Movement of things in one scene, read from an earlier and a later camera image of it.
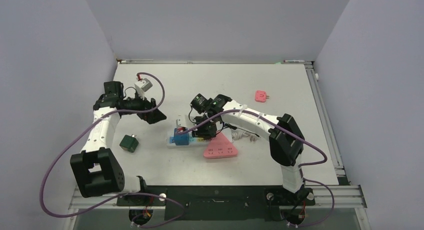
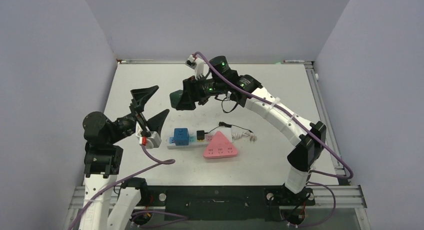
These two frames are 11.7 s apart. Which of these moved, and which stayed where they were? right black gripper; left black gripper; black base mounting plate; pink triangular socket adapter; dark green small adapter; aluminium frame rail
Moved: left black gripper; dark green small adapter; right black gripper
Stayed: black base mounting plate; pink triangular socket adapter; aluminium frame rail
